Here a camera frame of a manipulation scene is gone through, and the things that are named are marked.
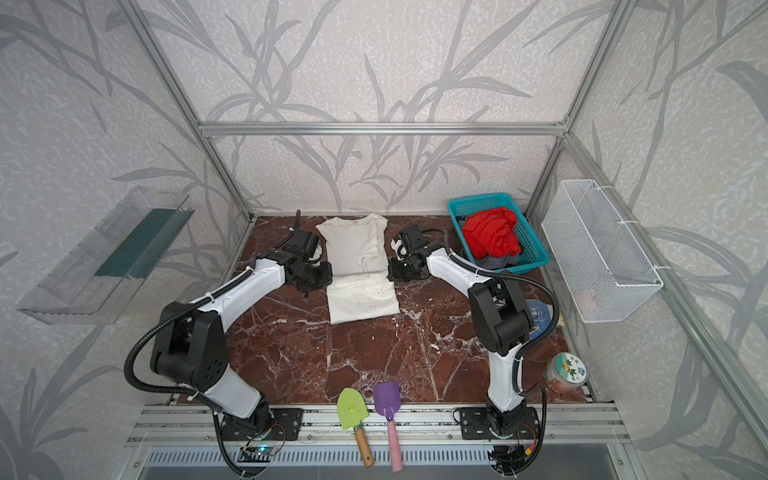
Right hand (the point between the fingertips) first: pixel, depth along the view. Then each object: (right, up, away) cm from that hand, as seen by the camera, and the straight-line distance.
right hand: (390, 267), depth 94 cm
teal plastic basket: (+48, +4, +6) cm, 49 cm away
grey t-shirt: (+35, +1, +2) cm, 35 cm away
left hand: (-16, -1, -4) cm, 17 cm away
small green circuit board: (-32, -44, -22) cm, 59 cm away
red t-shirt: (+34, +11, +6) cm, 37 cm away
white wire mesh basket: (+47, +3, -31) cm, 56 cm away
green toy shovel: (-9, -36, -19) cm, 41 cm away
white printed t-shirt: (-9, -5, -3) cm, 11 cm away
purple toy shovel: (0, -34, -17) cm, 38 cm away
